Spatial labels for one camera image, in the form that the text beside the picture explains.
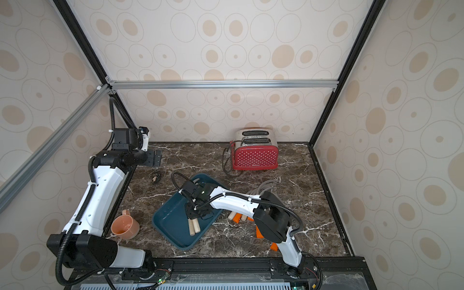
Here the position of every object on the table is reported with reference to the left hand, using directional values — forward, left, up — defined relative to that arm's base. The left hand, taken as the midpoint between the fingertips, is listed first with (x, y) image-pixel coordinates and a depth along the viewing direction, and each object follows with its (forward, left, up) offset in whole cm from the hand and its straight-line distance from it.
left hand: (154, 151), depth 77 cm
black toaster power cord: (+15, -28, -23) cm, 39 cm away
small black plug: (+4, +10, -27) cm, 29 cm away
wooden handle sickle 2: (-18, -39, -26) cm, 50 cm away
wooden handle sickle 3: (-24, -15, -25) cm, 38 cm away
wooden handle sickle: (-17, -33, -27) cm, 46 cm away
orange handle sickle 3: (-26, -45, -25) cm, 58 cm away
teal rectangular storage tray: (-19, -4, -29) cm, 35 cm away
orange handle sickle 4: (-31, -52, -27) cm, 66 cm away
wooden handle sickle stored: (-24, -19, -21) cm, 37 cm away
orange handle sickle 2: (-18, -42, -29) cm, 54 cm away
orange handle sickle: (-18, -36, -27) cm, 48 cm away
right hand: (-17, -17, -22) cm, 33 cm away
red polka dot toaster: (+12, -45, -11) cm, 48 cm away
